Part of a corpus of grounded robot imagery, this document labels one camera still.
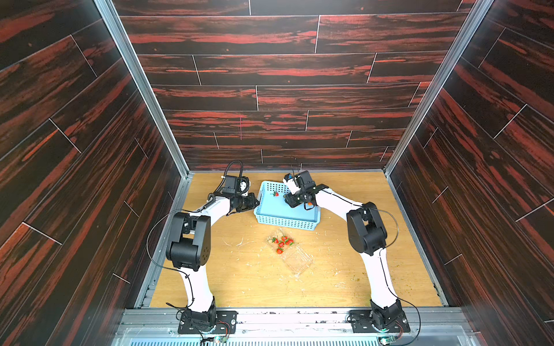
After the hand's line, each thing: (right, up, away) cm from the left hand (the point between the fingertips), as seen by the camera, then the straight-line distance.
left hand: (260, 202), depth 98 cm
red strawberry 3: (+7, -17, -5) cm, 19 cm away
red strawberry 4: (+9, -20, -8) cm, 24 cm away
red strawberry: (+7, +4, +10) cm, 13 cm away
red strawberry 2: (+14, -16, -7) cm, 22 cm away
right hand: (+16, +3, +7) cm, 18 cm away
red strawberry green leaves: (+10, -18, -7) cm, 21 cm away
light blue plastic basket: (+8, -4, +6) cm, 10 cm away
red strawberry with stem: (+11, -16, -5) cm, 20 cm away
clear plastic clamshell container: (+16, -23, -8) cm, 29 cm away
